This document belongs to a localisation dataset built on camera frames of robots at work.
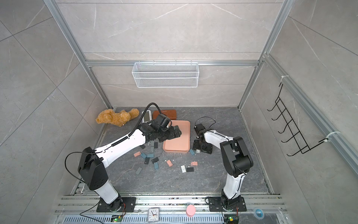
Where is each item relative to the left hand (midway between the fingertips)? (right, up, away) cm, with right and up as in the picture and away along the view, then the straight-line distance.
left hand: (179, 133), depth 81 cm
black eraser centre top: (-17, -10, +15) cm, 25 cm away
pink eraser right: (+10, -20, +7) cm, 23 cm away
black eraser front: (+7, -24, +6) cm, 26 cm away
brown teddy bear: (-43, +9, +15) cm, 46 cm away
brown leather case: (-7, +13, +31) cm, 35 cm away
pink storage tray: (+1, -10, +19) cm, 22 cm away
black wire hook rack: (+57, +10, -10) cm, 59 cm away
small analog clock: (-13, -40, -12) cm, 44 cm away
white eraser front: (+3, -23, +4) cm, 24 cm away
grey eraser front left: (-26, -24, +4) cm, 35 cm away
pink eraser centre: (-6, -20, +7) cm, 22 cm away
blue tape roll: (+42, -41, -10) cm, 60 cm away
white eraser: (+13, -14, +11) cm, 22 cm away
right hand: (+16, -13, +14) cm, 25 cm away
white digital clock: (-26, +10, +26) cm, 38 cm away
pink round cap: (+6, -35, -17) cm, 39 cm away
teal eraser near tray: (+8, -13, +11) cm, 19 cm away
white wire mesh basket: (-10, +41, +19) cm, 46 cm away
